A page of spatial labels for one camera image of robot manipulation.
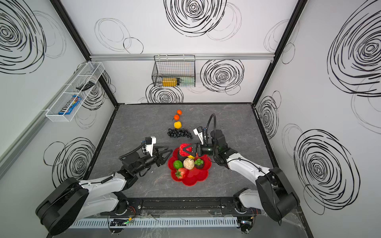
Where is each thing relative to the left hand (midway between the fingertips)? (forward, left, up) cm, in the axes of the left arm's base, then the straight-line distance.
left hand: (170, 150), depth 76 cm
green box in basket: (+36, -8, +17) cm, 41 cm away
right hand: (+1, -9, 0) cm, 9 cm away
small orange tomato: (+35, +1, -14) cm, 37 cm away
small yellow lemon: (+26, -1, -12) cm, 29 cm away
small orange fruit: (+39, -1, -14) cm, 42 cm away
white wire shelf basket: (+43, +53, +17) cm, 70 cm away
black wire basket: (+52, +2, +14) cm, 54 cm away
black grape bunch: (+19, -3, -11) cm, 22 cm away
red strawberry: (-8, -6, -11) cm, 14 cm away
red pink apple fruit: (-2, -8, +1) cm, 8 cm away
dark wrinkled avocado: (+2, -5, -12) cm, 13 cm away
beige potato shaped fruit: (-3, -10, -9) cm, 14 cm away
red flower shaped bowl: (-7, -13, -16) cm, 22 cm away
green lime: (-2, -4, -12) cm, 13 cm away
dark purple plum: (-4, -16, -12) cm, 20 cm away
